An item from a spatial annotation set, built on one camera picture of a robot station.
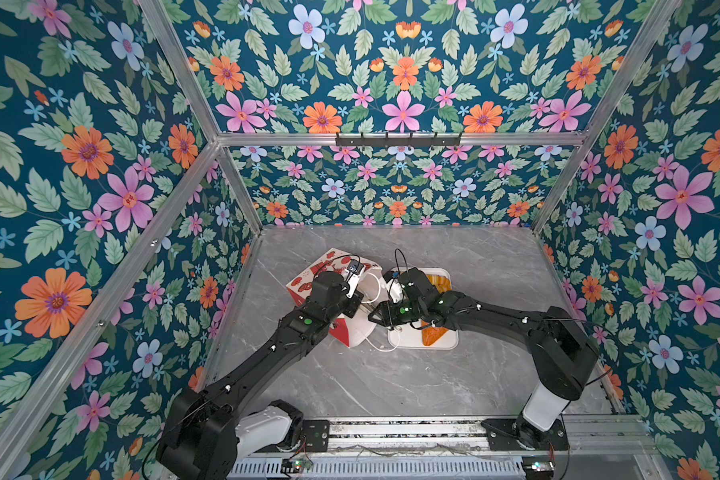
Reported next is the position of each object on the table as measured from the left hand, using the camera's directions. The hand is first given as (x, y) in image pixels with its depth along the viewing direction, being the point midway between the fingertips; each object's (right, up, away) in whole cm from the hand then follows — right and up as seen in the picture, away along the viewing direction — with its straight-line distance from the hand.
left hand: (359, 278), depth 80 cm
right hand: (+3, -11, +2) cm, 11 cm away
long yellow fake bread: (+27, -4, +19) cm, 33 cm away
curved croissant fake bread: (+21, -18, +8) cm, 29 cm away
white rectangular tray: (+15, -19, +10) cm, 27 cm away
